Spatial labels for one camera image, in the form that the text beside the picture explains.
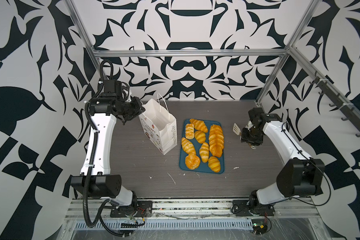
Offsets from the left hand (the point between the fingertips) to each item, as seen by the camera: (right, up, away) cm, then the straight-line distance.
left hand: (144, 106), depth 71 cm
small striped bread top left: (+23, -15, +26) cm, 38 cm away
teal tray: (+30, -34, +16) cm, 48 cm away
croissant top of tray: (+29, -11, +30) cm, 43 cm away
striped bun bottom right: (+36, -31, +13) cm, 49 cm away
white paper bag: (+7, -10, +3) cm, 12 cm away
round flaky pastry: (+24, -30, +14) cm, 41 cm away
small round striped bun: (+29, -17, +25) cm, 42 cm away
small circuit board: (+54, -56, 0) cm, 78 cm away
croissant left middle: (+21, -23, +20) cm, 37 cm away
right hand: (+53, -17, +12) cm, 57 cm away
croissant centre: (+31, -26, +18) cm, 44 cm away
